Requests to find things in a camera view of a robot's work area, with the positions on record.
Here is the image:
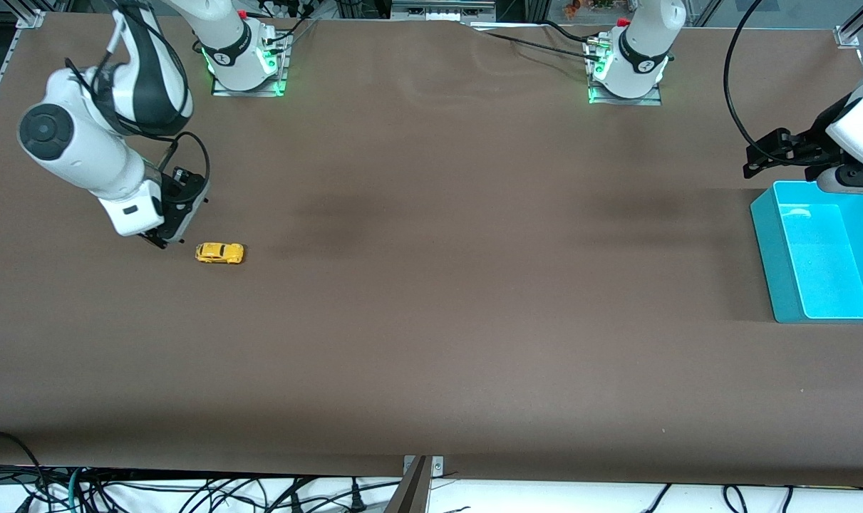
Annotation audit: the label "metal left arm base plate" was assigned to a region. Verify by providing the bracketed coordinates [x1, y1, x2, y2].
[586, 39, 664, 107]

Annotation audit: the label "teal plastic bin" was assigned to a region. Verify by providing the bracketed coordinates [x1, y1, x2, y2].
[750, 180, 863, 323]

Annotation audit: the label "small metal edge bracket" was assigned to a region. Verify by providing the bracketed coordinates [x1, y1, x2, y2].
[403, 455, 445, 477]

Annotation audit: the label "yellow toy beetle car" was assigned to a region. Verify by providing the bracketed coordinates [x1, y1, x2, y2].
[195, 242, 246, 265]

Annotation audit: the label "grey power strip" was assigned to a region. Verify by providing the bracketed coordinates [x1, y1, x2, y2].
[391, 0, 497, 22]

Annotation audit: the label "dark metal strut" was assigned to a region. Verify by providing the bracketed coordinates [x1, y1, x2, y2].
[383, 456, 432, 513]

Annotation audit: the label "black base connector cables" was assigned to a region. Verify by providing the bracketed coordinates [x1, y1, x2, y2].
[257, 0, 319, 54]

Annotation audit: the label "aluminium frame corner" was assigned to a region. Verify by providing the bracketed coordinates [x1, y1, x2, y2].
[834, 0, 863, 49]
[14, 0, 47, 29]

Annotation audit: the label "black table cable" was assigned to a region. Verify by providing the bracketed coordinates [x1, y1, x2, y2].
[470, 28, 606, 65]
[542, 20, 601, 45]

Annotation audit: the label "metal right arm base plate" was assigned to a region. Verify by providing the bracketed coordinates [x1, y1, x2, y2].
[210, 32, 289, 98]

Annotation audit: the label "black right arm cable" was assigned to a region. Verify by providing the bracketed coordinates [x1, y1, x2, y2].
[82, 0, 212, 187]

